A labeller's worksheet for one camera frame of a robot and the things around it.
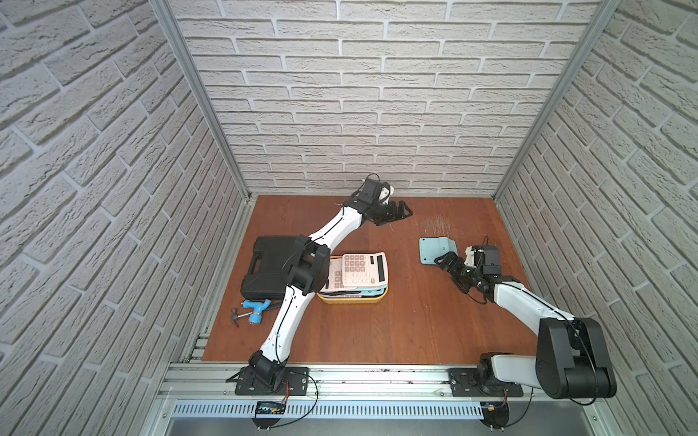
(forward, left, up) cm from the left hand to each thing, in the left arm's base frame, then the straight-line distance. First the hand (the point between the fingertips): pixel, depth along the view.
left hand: (395, 206), depth 98 cm
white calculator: (-25, +12, -4) cm, 28 cm away
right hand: (-21, -16, -8) cm, 28 cm away
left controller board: (-59, +39, -18) cm, 73 cm away
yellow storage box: (-30, +15, -9) cm, 35 cm away
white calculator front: (-26, +19, -4) cm, 33 cm away
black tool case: (-25, +45, -9) cm, 52 cm away
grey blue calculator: (-30, +9, -8) cm, 32 cm away
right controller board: (-62, -22, -13) cm, 67 cm away
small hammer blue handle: (-36, +46, -13) cm, 60 cm away
